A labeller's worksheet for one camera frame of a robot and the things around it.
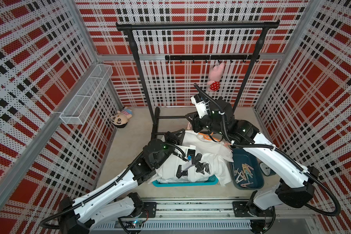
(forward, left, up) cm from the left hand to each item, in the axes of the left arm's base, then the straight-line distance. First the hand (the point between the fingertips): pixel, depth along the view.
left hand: (182, 126), depth 67 cm
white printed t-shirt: (-7, -10, -20) cm, 24 cm away
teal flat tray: (-17, -16, -25) cm, 34 cm away
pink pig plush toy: (+40, -20, 0) cm, 45 cm away
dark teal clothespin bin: (-10, -38, -33) cm, 51 cm away
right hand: (+1, -3, +6) cm, 7 cm away
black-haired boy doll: (+24, +45, -25) cm, 57 cm away
